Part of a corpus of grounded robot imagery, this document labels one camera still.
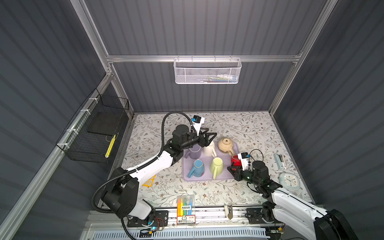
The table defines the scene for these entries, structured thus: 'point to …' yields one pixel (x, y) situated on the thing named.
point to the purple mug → (195, 152)
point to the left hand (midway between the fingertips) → (213, 131)
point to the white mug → (209, 150)
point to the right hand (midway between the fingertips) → (230, 169)
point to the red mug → (235, 158)
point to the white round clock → (290, 181)
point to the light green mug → (217, 167)
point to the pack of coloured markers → (186, 210)
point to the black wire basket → (92, 135)
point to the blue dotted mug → (198, 169)
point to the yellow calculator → (149, 182)
